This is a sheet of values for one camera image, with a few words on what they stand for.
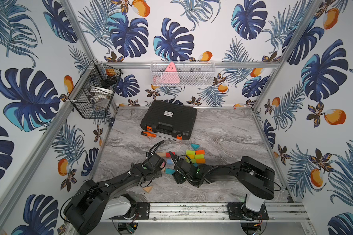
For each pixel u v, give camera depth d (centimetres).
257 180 46
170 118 106
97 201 41
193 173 66
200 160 93
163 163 72
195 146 97
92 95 84
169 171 87
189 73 93
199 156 93
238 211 74
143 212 74
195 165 69
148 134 103
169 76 91
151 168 67
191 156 93
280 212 76
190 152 95
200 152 95
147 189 79
